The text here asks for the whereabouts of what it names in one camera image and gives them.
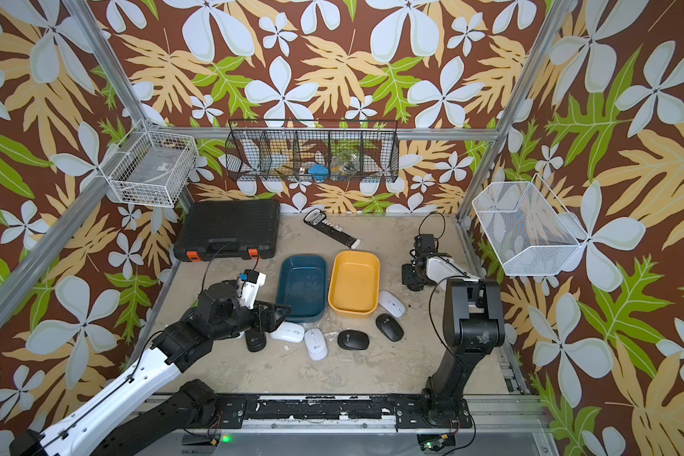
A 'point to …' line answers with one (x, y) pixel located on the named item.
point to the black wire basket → (313, 150)
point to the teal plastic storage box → (302, 283)
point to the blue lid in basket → (319, 172)
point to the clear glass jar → (344, 165)
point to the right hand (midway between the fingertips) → (414, 275)
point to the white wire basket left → (149, 167)
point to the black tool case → (229, 229)
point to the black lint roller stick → (318, 218)
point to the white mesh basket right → (529, 231)
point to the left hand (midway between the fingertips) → (284, 305)
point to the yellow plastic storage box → (353, 285)
